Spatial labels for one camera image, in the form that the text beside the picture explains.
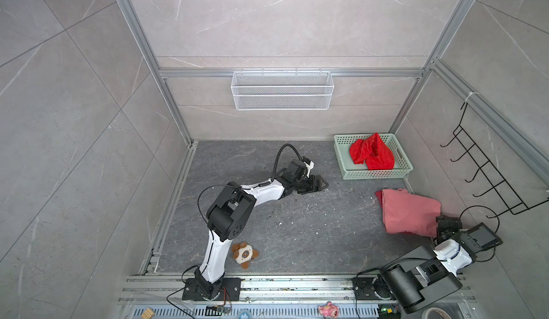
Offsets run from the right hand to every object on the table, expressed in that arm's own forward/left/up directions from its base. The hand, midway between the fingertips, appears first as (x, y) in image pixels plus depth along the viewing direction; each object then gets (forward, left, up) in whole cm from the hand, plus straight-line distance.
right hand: (442, 217), depth 79 cm
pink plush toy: (-27, +46, -7) cm, 54 cm away
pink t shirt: (+4, +9, -5) cm, 11 cm away
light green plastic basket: (+25, +27, -4) cm, 37 cm away
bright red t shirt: (+37, +14, -4) cm, 39 cm away
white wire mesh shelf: (+57, +48, +20) cm, 78 cm away
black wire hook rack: (-5, -5, +22) cm, 23 cm away
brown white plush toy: (-9, +76, -7) cm, 76 cm away
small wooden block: (-27, +106, -9) cm, 109 cm away
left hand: (+17, +42, 0) cm, 45 cm away
